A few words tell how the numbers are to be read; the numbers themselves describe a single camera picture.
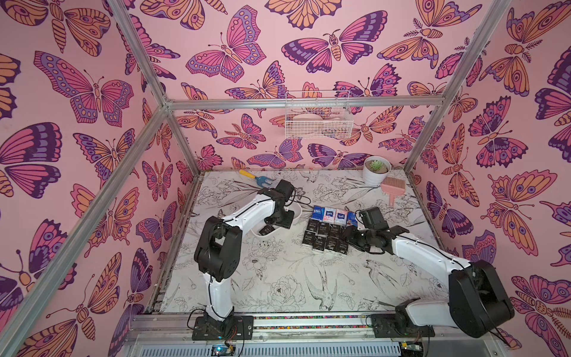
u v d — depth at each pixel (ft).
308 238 3.04
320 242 3.02
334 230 3.12
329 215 3.27
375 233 2.20
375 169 3.48
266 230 3.11
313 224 3.19
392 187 3.71
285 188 2.56
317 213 3.28
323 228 3.12
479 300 1.36
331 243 3.01
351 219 3.19
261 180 3.82
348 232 2.62
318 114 3.10
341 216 3.25
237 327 2.39
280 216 2.56
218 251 1.64
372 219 2.26
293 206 3.41
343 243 2.94
